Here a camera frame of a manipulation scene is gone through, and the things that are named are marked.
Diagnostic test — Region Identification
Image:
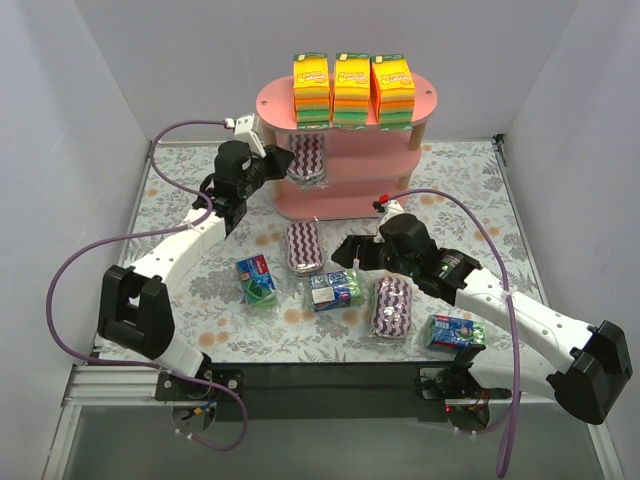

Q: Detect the striped pink sponge pack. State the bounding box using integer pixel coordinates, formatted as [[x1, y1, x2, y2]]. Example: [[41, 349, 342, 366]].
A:
[[369, 275, 413, 341], [287, 133, 327, 191], [285, 222, 325, 276]]

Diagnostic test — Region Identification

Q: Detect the orange sponge pack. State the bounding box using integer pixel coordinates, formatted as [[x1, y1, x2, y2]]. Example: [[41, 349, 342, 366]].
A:
[[370, 54, 416, 131], [332, 52, 371, 128], [293, 52, 331, 129]]

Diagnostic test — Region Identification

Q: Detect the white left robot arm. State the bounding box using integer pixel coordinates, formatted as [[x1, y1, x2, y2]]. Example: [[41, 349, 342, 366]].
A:
[[98, 140, 294, 378]]

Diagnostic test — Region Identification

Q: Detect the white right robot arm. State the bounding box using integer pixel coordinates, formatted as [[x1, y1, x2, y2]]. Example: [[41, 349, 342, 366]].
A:
[[331, 213, 633, 425]]

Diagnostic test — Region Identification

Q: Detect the pink three-tier shelf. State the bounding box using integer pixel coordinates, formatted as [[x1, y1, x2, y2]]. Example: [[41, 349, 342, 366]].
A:
[[272, 73, 438, 220]]

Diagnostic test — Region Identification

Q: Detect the middle blue green sponge pack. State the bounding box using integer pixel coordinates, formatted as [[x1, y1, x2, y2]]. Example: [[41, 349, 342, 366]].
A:
[[308, 269, 364, 312]]

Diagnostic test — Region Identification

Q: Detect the blue green sponge pack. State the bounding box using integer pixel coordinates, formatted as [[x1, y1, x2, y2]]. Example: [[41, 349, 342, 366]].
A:
[[235, 254, 277, 309], [420, 314, 486, 352], [308, 269, 364, 312]]

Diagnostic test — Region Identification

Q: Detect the floral patterned table mat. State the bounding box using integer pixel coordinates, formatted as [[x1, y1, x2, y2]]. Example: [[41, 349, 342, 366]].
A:
[[94, 141, 547, 365]]

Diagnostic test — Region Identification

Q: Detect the left blue green sponge pack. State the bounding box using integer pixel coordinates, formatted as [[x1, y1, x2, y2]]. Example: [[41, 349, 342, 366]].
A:
[[235, 254, 277, 309]]

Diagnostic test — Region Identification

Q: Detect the right blue green sponge pack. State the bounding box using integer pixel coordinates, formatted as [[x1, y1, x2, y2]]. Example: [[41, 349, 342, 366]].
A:
[[420, 314, 486, 352]]

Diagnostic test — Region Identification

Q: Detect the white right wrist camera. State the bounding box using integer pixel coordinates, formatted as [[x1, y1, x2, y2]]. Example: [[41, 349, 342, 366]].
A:
[[372, 194, 405, 225]]

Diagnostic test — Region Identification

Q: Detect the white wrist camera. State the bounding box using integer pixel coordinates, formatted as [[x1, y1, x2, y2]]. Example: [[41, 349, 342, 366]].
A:
[[372, 194, 405, 225], [234, 113, 266, 158]]

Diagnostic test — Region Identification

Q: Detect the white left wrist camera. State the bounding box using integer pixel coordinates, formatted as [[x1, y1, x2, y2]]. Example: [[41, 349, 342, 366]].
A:
[[234, 113, 266, 158]]

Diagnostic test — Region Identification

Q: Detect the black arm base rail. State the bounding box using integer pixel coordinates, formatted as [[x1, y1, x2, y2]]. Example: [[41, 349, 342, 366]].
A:
[[149, 362, 516, 426]]

